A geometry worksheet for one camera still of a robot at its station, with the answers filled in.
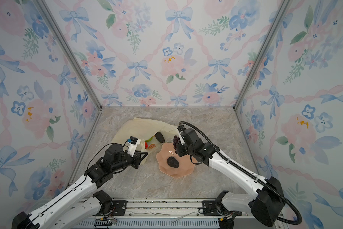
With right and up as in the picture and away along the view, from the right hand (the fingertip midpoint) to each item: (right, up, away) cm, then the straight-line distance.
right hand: (179, 144), depth 79 cm
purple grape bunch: (-2, +2, -1) cm, 3 cm away
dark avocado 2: (-4, -12, +6) cm, 14 cm away
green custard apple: (-17, +2, +2) cm, 18 cm away
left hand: (-17, -4, -4) cm, 18 cm away
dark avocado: (-13, +2, +19) cm, 23 cm away
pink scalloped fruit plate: (+4, -15, +9) cm, 18 cm away
